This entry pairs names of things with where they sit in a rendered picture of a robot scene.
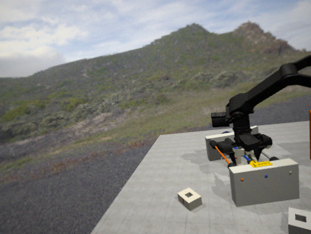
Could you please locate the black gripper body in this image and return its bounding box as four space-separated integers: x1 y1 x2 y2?
217 126 272 153

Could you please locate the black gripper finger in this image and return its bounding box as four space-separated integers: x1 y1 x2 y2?
253 146 268 162
226 151 237 165

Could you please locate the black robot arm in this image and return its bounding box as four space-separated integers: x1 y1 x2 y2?
211 55 311 152

